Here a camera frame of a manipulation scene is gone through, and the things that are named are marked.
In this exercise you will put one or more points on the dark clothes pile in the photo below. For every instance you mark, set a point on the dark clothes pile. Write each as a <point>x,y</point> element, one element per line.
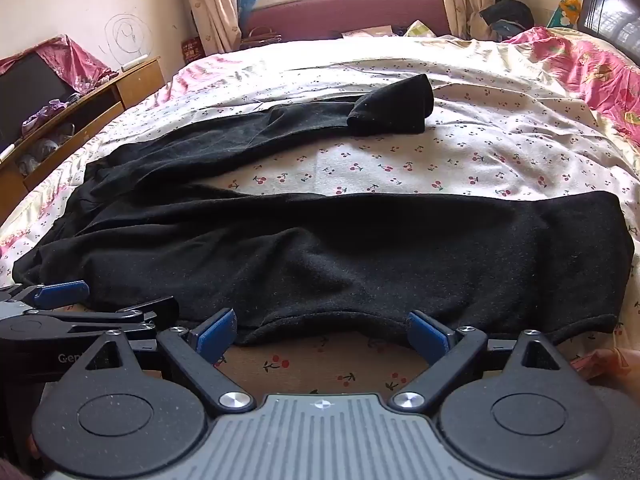
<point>505,12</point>

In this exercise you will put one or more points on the black television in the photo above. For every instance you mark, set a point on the black television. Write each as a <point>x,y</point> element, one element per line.
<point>30,95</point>

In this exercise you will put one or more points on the pink floral quilt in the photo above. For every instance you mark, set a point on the pink floral quilt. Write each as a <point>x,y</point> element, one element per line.
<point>575,60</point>

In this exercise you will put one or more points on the brown handbag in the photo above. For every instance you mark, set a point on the brown handbag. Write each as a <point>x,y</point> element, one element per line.
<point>260,37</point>

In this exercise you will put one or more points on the maroon padded sofa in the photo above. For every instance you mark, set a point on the maroon padded sofa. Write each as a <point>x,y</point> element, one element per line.
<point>325,15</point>

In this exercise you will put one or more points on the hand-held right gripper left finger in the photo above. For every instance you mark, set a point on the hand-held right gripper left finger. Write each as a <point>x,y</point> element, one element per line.
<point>217,335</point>

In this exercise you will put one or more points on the pink flat box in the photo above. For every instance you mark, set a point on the pink flat box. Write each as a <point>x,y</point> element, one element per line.
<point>365,32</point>

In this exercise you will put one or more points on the pink cloth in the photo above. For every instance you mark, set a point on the pink cloth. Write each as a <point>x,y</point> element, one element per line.
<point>75,60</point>

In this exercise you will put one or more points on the orange cloth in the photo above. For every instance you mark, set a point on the orange cloth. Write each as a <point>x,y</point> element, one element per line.
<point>610,362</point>

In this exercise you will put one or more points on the red box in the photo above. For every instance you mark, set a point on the red box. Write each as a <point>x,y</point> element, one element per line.
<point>192,50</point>

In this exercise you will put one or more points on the black pants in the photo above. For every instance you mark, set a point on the black pants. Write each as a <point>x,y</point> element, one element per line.
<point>320,260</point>

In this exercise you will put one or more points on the dark wooden headboard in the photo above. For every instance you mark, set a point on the dark wooden headboard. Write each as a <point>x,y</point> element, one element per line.
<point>610,10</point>

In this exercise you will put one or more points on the cherry print bedsheet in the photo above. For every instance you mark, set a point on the cherry print bedsheet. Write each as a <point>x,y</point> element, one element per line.
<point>400,160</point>

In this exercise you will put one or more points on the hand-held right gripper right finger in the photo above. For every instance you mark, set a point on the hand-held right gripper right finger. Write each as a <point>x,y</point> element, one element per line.
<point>425,337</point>

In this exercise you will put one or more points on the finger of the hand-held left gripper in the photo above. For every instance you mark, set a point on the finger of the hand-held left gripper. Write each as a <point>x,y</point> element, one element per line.
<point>60,294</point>
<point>150,308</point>

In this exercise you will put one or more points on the blue plastic bag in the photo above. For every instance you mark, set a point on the blue plastic bag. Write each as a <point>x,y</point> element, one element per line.
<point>245,5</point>

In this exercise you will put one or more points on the wooden cabinet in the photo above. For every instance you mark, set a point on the wooden cabinet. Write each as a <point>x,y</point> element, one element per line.
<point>135,85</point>

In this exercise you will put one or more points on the purple cloth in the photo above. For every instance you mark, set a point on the purple cloth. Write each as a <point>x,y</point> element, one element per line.
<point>45,112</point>

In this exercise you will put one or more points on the yellow printed bag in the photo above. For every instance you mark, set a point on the yellow printed bag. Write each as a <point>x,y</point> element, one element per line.
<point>567,7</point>

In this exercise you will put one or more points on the yellow green packet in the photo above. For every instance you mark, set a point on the yellow green packet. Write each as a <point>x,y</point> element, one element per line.
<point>419,29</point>

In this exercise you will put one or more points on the white roll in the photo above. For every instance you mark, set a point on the white roll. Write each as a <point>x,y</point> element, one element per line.
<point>135,62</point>

